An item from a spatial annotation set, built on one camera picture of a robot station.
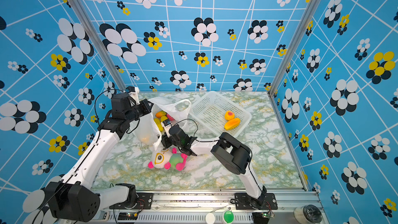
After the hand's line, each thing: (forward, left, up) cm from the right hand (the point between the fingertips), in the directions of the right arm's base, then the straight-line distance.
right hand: (162, 135), depth 88 cm
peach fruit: (+16, -40, -2) cm, 43 cm away
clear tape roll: (-37, -67, +1) cm, 76 cm away
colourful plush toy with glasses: (-13, -4, -1) cm, 14 cm away
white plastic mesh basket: (+24, -28, -7) cm, 37 cm away
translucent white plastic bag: (-2, +6, +11) cm, 13 cm away
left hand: (+8, +1, +21) cm, 22 cm away
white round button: (-38, -27, 0) cm, 47 cm away
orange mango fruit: (+10, -42, -4) cm, 43 cm away
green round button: (-38, -35, +1) cm, 51 cm away
